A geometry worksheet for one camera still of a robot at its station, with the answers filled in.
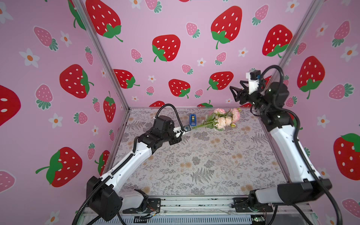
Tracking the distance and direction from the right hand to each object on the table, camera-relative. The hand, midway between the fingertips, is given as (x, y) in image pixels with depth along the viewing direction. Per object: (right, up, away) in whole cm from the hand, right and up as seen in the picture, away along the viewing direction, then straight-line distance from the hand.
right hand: (234, 84), depth 64 cm
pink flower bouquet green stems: (-5, -16, +9) cm, 19 cm away
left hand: (-25, -22, +14) cm, 36 cm away
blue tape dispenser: (-17, -16, +43) cm, 49 cm away
